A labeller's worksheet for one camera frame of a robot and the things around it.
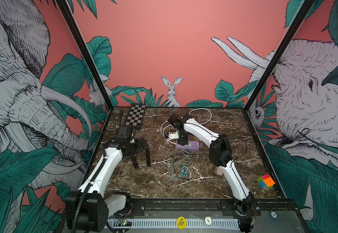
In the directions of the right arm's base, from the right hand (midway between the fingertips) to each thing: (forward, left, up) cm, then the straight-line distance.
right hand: (183, 137), depth 97 cm
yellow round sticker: (-47, +2, -5) cm, 47 cm away
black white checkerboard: (+20, +36, -1) cm, 41 cm away
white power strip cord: (0, +9, +17) cm, 19 cm away
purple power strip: (-5, -6, -2) cm, 8 cm away
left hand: (-13, +23, +9) cm, 28 cm away
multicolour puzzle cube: (-28, -45, -1) cm, 53 cm away
